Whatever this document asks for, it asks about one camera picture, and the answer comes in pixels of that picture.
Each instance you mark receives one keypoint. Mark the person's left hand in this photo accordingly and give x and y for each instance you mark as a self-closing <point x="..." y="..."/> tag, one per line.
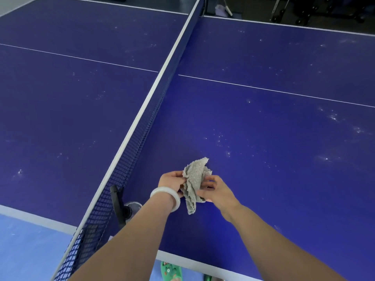
<point x="171" y="181"/>

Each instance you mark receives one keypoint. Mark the person's right hand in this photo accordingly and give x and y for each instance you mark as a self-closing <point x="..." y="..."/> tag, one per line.
<point x="221" y="196"/>

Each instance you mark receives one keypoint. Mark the grey cleaning cloth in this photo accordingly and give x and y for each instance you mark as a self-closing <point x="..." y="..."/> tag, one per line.
<point x="194" y="175"/>

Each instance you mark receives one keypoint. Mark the person's left forearm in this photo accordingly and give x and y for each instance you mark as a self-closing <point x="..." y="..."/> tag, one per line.
<point x="131" y="239"/>

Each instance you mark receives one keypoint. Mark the person's right forearm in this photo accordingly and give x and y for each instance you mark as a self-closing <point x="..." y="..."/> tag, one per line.
<point x="278" y="248"/>

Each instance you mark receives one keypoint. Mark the white jade bangle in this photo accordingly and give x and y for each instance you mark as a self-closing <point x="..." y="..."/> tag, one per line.
<point x="164" y="189"/>

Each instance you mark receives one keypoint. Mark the blue table net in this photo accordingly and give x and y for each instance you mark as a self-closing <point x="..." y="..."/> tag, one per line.
<point x="140" y="131"/>

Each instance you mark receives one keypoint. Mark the blue table tennis table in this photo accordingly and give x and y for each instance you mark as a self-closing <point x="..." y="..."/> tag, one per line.
<point x="263" y="128"/>

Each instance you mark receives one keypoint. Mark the green right slipper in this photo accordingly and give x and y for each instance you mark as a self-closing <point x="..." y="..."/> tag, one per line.
<point x="207" y="278"/>

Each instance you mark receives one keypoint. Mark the green slipper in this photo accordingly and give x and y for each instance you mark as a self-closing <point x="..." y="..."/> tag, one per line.
<point x="207" y="278"/>
<point x="170" y="272"/>

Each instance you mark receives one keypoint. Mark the green left slipper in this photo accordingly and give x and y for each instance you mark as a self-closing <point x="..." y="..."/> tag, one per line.
<point x="170" y="272"/>

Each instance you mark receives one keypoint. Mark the black floor mat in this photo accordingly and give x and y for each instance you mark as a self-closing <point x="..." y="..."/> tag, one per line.
<point x="252" y="8"/>

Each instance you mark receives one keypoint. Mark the black fitness machine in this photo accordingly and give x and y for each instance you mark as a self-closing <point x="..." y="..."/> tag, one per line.
<point x="322" y="11"/>

